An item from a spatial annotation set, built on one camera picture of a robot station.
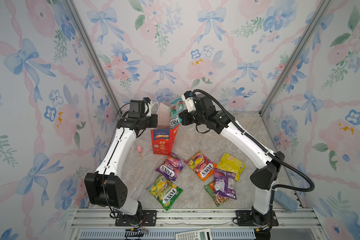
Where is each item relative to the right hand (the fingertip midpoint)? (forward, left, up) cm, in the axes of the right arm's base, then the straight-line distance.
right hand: (179, 113), depth 75 cm
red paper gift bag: (-6, +9, -16) cm, 19 cm away
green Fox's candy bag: (-29, +6, -30) cm, 43 cm away
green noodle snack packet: (-31, -20, -33) cm, 50 cm away
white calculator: (-47, -12, -32) cm, 58 cm away
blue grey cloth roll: (-32, -55, -31) cm, 71 cm away
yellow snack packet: (-12, -30, -31) cm, 45 cm away
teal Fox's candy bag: (+4, +2, +1) cm, 4 cm away
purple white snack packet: (-24, -25, -30) cm, 46 cm away
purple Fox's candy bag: (-16, +5, -29) cm, 33 cm away
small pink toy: (-2, +27, -31) cm, 41 cm away
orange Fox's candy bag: (-14, -13, -31) cm, 36 cm away
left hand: (+2, +13, -6) cm, 14 cm away
